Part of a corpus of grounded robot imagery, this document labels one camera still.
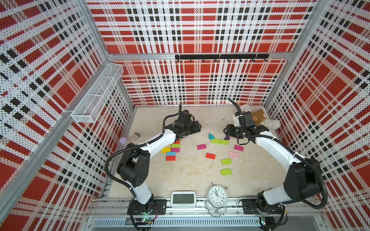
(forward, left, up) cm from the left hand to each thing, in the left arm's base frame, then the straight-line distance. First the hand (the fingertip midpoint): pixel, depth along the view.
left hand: (200, 126), depth 89 cm
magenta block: (-7, -1, -14) cm, 16 cm away
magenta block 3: (-9, +17, -15) cm, 24 cm away
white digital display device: (-39, +10, -12) cm, 42 cm away
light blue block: (-12, +19, -15) cm, 27 cm away
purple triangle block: (-1, -19, -13) cm, 23 cm away
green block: (-2, -11, -15) cm, 19 cm away
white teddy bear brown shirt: (+12, -44, -8) cm, 46 cm away
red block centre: (-13, -7, -16) cm, 21 cm away
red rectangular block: (-2, +16, -17) cm, 23 cm away
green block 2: (-3, -17, -15) cm, 23 cm away
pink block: (-12, -23, -15) cm, 30 cm away
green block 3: (-6, +17, -13) cm, 22 cm away
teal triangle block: (+1, -8, -15) cm, 17 cm away
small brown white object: (+2, +46, -13) cm, 48 cm away
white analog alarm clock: (-38, -8, -11) cm, 41 cm away
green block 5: (-23, -16, -16) cm, 32 cm away
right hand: (-4, -18, 0) cm, 18 cm away
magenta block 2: (-7, -27, -15) cm, 32 cm away
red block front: (-15, +18, -15) cm, 28 cm away
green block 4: (-17, -16, -14) cm, 28 cm away
